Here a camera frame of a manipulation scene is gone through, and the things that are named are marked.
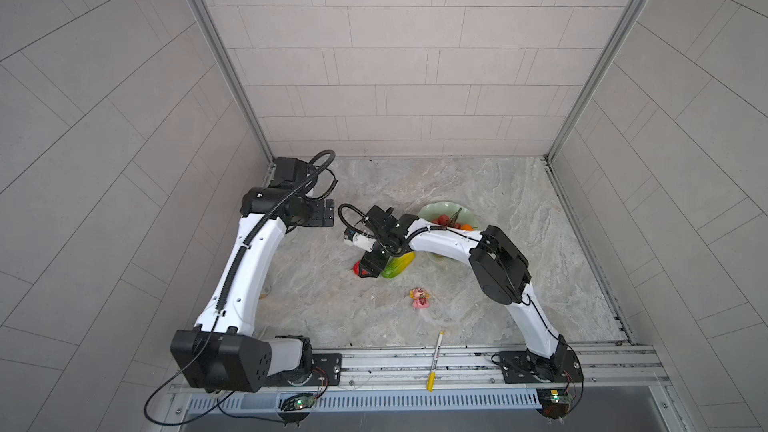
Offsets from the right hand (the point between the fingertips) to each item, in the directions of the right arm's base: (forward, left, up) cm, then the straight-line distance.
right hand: (364, 263), depth 88 cm
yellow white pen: (-29, -16, -1) cm, 34 cm away
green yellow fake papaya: (-3, -9, +3) cm, 10 cm away
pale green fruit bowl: (+12, -33, +3) cm, 35 cm away
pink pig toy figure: (-12, -15, +2) cm, 20 cm away
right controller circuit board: (-36, -44, -3) cm, 57 cm away
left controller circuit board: (-33, +14, +2) cm, 36 cm away
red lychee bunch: (+9, -25, +6) cm, 27 cm away
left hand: (+5, +9, +21) cm, 24 cm away
